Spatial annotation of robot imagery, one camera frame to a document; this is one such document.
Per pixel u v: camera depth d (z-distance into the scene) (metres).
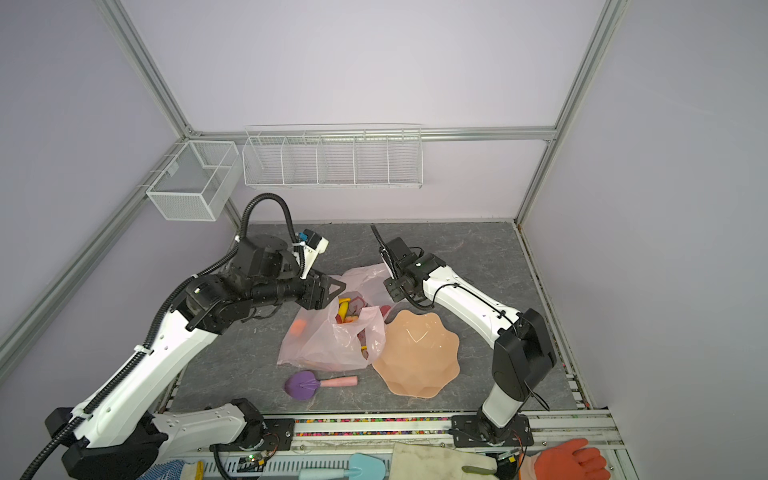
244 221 0.46
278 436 0.73
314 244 0.57
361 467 0.69
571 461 0.69
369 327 0.74
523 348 0.44
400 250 0.65
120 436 0.39
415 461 0.70
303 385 0.81
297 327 0.88
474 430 0.74
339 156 0.99
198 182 0.97
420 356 0.88
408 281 0.58
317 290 0.55
